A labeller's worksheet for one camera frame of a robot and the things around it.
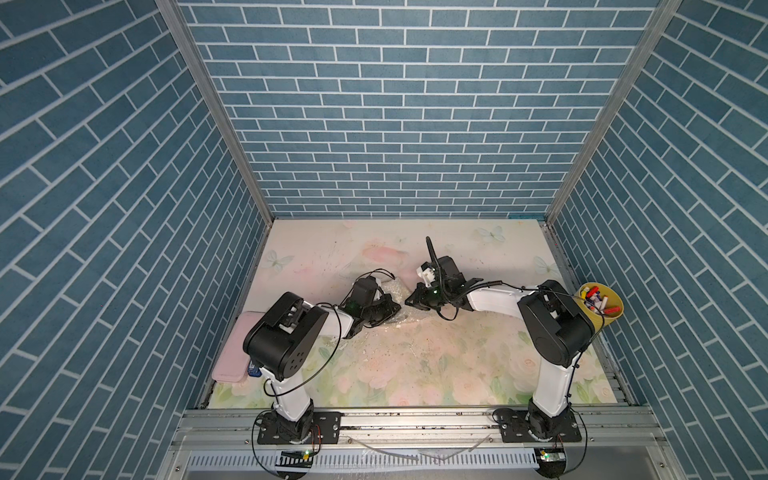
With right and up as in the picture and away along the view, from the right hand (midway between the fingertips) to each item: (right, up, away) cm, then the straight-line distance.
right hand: (406, 303), depth 92 cm
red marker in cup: (+57, 0, -10) cm, 58 cm away
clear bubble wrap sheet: (0, -9, 0) cm, 9 cm away
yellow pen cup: (+56, +1, -7) cm, 57 cm away
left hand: (+1, -3, +1) cm, 3 cm away
